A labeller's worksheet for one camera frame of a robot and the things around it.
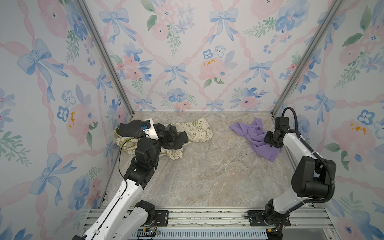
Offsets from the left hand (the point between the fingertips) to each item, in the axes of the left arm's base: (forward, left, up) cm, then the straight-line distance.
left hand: (162, 124), depth 69 cm
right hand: (+8, -62, -22) cm, 66 cm away
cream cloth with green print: (+19, -16, -28) cm, 38 cm away
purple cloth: (+16, -56, -27) cm, 64 cm away
